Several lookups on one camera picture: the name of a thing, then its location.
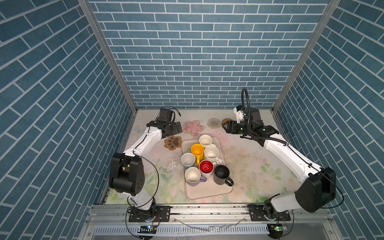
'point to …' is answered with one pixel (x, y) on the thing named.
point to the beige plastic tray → (209, 188)
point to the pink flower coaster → (193, 128)
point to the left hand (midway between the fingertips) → (174, 129)
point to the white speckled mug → (211, 153)
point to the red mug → (206, 167)
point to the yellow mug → (197, 149)
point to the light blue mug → (188, 159)
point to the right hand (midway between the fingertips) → (225, 123)
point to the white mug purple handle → (193, 176)
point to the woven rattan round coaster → (226, 120)
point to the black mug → (221, 175)
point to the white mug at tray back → (206, 140)
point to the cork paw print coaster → (172, 142)
